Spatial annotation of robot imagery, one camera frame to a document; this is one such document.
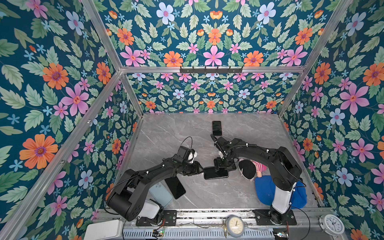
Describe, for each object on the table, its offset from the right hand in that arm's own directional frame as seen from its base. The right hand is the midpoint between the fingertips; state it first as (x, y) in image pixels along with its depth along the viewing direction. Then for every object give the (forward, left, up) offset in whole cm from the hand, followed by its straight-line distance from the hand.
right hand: (219, 169), depth 88 cm
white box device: (-30, +54, +3) cm, 62 cm away
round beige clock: (-28, -6, +1) cm, 29 cm away
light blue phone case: (-14, +32, -2) cm, 35 cm away
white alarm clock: (-28, -50, +1) cm, 58 cm away
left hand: (-2, +9, +5) cm, 10 cm away
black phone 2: (-9, +26, -5) cm, 28 cm away
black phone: (-2, +4, 0) cm, 5 cm away
